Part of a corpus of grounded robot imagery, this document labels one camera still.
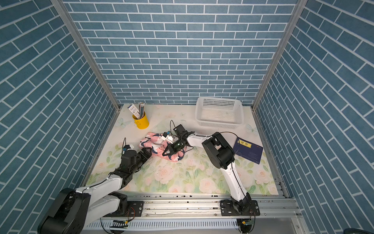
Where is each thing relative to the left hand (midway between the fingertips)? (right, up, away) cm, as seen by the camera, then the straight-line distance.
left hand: (152, 151), depth 89 cm
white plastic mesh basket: (+47, +25, +29) cm, 60 cm away
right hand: (+8, -3, +2) cm, 8 cm away
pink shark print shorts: (-1, +5, +9) cm, 10 cm away
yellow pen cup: (-11, +17, +14) cm, 24 cm away
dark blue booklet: (+63, -1, +9) cm, 63 cm away
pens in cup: (-10, +28, +10) cm, 32 cm away
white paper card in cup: (-15, +26, +10) cm, 32 cm away
